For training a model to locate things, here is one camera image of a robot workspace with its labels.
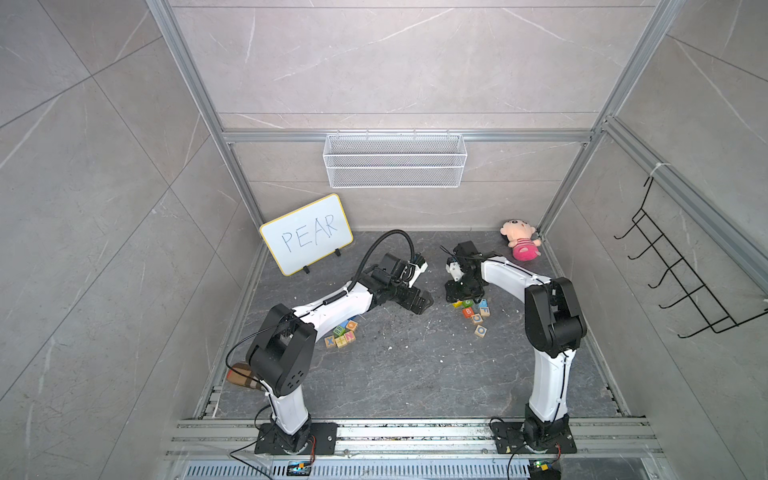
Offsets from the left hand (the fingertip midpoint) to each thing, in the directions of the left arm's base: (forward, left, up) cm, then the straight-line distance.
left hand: (425, 290), depth 87 cm
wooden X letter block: (-10, +30, -12) cm, 33 cm away
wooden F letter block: (-1, -20, -12) cm, 24 cm away
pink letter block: (-8, +23, -12) cm, 27 cm away
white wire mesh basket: (+42, +7, +17) cm, 46 cm away
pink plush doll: (+26, -40, -8) cm, 49 cm away
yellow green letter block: (-10, +26, -12) cm, 30 cm away
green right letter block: (+1, -15, -11) cm, 19 cm away
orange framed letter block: (-5, +23, -12) cm, 26 cm away
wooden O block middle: (-4, -18, -13) cm, 22 cm away
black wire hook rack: (-20, -56, +19) cm, 63 cm away
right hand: (+5, -13, -12) cm, 18 cm away
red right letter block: (-1, -15, -12) cm, 19 cm away
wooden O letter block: (-8, -18, -12) cm, 23 cm away
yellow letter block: (+2, -12, -12) cm, 17 cm away
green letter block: (-7, +26, -11) cm, 29 cm away
